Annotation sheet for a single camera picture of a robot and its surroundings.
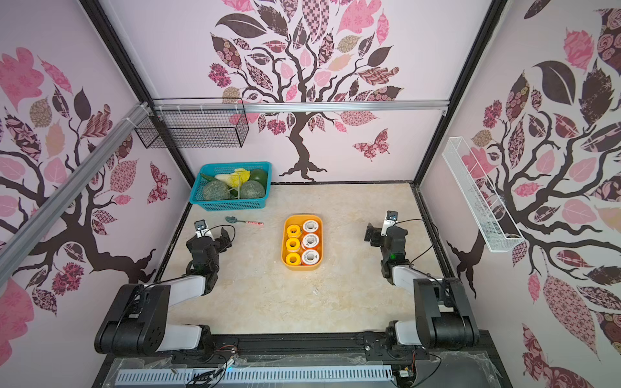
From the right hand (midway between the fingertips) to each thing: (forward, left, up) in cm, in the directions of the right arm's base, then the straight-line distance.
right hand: (381, 226), depth 92 cm
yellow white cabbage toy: (+29, +63, 0) cm, 69 cm away
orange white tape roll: (+4, +28, -5) cm, 28 cm away
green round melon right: (+20, +53, +2) cm, 57 cm away
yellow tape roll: (+3, +35, -6) cm, 36 cm away
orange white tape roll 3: (-9, +28, -5) cm, 30 cm away
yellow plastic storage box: (+8, +33, -5) cm, 34 cm away
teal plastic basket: (+38, +73, -2) cm, 83 cm away
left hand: (-2, +66, 0) cm, 66 cm away
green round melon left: (+19, +69, +2) cm, 72 cm away
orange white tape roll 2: (-2, +28, -6) cm, 29 cm away
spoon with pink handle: (+10, +63, -7) cm, 64 cm away
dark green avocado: (+32, +52, 0) cm, 61 cm away
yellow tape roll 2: (-3, +35, -6) cm, 36 cm away
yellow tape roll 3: (-10, +34, -6) cm, 36 cm away
